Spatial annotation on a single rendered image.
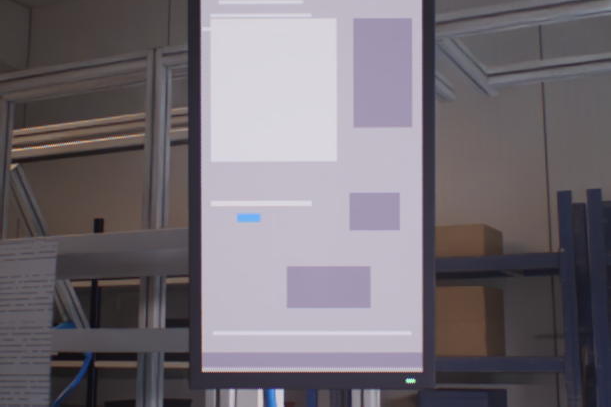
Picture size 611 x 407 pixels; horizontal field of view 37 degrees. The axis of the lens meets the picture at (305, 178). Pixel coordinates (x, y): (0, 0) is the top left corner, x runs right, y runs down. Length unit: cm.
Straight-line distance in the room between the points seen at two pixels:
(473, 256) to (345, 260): 317
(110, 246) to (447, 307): 285
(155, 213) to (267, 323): 108
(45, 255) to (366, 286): 66
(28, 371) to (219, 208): 59
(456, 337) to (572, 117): 128
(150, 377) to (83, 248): 55
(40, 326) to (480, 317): 294
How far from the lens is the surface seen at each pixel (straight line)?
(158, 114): 220
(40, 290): 158
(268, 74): 110
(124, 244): 161
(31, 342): 158
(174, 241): 155
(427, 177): 110
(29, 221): 268
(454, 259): 428
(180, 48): 221
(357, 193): 109
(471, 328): 427
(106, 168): 594
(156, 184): 216
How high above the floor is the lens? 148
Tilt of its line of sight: 11 degrees up
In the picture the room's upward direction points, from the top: straight up
